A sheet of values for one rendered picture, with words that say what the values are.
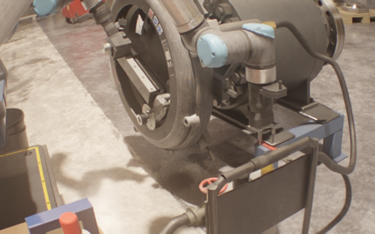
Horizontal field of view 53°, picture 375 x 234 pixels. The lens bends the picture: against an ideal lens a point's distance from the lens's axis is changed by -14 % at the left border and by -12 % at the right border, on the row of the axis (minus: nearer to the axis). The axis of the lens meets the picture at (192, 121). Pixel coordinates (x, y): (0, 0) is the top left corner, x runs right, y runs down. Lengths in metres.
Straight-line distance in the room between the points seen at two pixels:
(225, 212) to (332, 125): 1.11
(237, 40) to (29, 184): 0.94
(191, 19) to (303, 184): 0.58
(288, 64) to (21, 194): 1.25
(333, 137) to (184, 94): 0.92
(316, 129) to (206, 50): 0.98
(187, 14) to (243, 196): 0.52
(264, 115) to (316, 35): 0.83
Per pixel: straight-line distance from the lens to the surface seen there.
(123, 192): 2.03
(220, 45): 1.10
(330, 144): 2.16
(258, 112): 1.25
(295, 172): 1.21
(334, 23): 2.24
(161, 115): 1.70
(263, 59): 1.18
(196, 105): 1.52
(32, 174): 1.66
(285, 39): 1.84
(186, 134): 1.62
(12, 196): 1.56
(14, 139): 2.12
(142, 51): 1.86
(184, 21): 1.20
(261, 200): 1.16
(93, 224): 0.94
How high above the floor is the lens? 1.09
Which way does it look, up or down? 24 degrees down
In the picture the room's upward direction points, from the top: 5 degrees counter-clockwise
